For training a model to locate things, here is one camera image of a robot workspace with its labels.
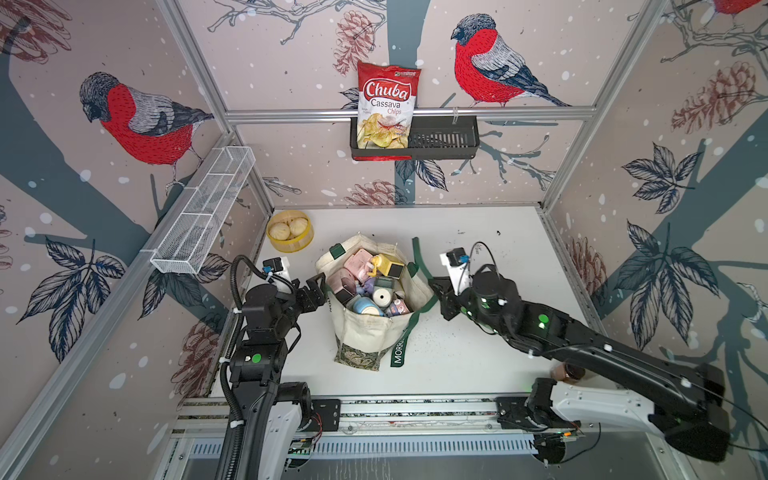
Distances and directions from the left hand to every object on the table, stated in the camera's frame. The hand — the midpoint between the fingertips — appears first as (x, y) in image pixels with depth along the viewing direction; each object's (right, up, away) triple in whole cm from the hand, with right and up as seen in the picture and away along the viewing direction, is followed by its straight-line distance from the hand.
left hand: (316, 271), depth 73 cm
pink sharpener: (+5, -4, +6) cm, 9 cm away
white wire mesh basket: (-31, +8, -2) cm, 32 cm away
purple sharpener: (+12, -5, +10) cm, 17 cm away
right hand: (+27, -1, -5) cm, 28 cm away
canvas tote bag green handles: (+11, -18, +1) cm, 21 cm away
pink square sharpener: (+9, 0, +12) cm, 15 cm away
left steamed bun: (-21, +10, +32) cm, 40 cm away
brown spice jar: (+62, -25, -2) cm, 67 cm away
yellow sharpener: (+16, 0, +11) cm, 19 cm away
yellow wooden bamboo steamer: (-15, +10, +36) cm, 40 cm away
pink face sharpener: (+22, -10, +1) cm, 24 cm away
